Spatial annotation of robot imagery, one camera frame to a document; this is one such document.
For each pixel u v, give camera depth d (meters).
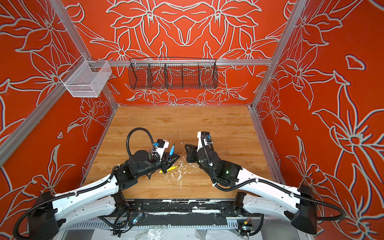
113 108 1.22
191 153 0.60
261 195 0.46
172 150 0.67
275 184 0.44
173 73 0.99
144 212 0.72
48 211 0.41
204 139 0.61
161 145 0.62
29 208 0.58
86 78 0.92
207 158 0.47
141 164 0.55
